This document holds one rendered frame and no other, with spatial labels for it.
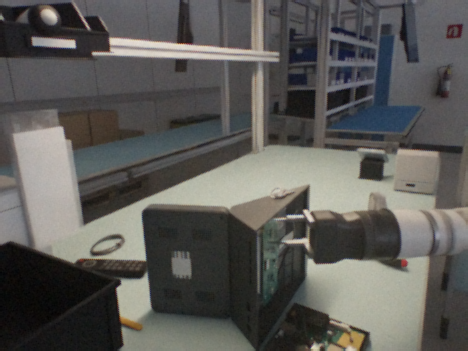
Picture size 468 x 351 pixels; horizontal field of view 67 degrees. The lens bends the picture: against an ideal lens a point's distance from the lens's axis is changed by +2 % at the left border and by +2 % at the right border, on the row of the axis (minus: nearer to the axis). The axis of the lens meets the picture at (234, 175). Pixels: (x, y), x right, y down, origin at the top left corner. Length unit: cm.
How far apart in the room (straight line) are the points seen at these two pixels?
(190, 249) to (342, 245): 25
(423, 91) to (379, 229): 656
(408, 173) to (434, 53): 575
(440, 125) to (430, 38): 145
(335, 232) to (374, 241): 5
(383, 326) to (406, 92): 651
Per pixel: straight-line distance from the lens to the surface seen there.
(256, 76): 191
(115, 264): 86
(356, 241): 55
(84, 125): 411
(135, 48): 116
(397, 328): 71
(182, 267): 65
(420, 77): 707
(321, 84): 322
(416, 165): 137
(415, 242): 57
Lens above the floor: 142
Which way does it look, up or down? 16 degrees down
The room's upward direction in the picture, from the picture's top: 2 degrees counter-clockwise
